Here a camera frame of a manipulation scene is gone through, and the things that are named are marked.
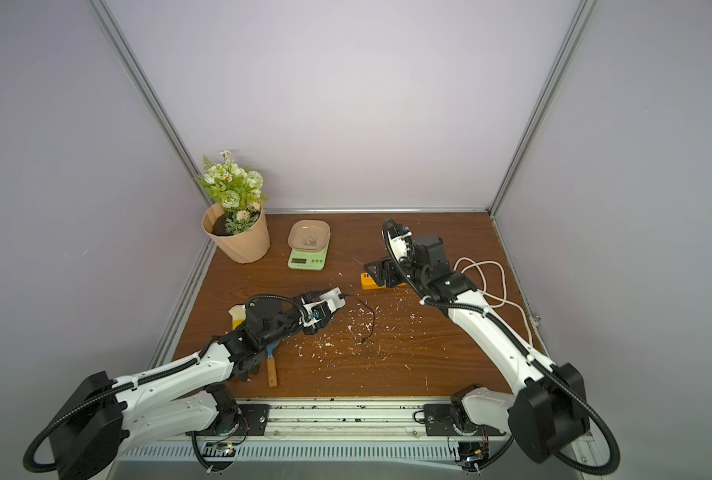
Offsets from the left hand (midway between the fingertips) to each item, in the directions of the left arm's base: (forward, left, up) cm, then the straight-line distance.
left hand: (333, 296), depth 76 cm
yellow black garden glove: (+2, +31, -15) cm, 34 cm away
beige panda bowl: (+34, +14, -15) cm, 39 cm away
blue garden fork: (-15, +17, -17) cm, 28 cm away
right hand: (+7, -11, +6) cm, 14 cm away
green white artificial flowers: (+32, +32, +8) cm, 46 cm away
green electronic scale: (+23, +11, -17) cm, 31 cm away
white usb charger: (-1, 0, +1) cm, 1 cm away
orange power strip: (+14, -9, -16) cm, 23 cm away
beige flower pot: (+22, +32, -7) cm, 40 cm away
